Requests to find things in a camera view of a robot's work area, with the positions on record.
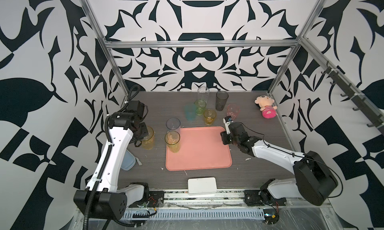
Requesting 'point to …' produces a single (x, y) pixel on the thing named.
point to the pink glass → (233, 110)
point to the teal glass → (190, 110)
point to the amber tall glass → (148, 143)
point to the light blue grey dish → (129, 161)
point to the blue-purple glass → (173, 124)
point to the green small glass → (200, 105)
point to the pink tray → (200, 148)
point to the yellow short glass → (209, 115)
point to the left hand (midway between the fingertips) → (138, 133)
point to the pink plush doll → (265, 104)
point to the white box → (202, 185)
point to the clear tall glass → (203, 93)
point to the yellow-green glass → (172, 139)
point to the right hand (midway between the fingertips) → (224, 131)
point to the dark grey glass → (221, 99)
